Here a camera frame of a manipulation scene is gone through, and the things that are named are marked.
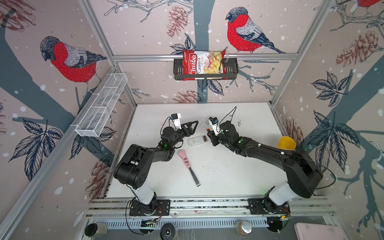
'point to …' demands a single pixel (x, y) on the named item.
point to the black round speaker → (168, 231)
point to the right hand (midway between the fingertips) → (207, 135)
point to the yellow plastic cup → (286, 143)
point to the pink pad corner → (306, 231)
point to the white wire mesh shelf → (91, 123)
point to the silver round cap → (243, 227)
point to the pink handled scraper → (182, 152)
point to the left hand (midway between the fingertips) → (195, 123)
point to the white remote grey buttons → (194, 141)
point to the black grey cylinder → (93, 230)
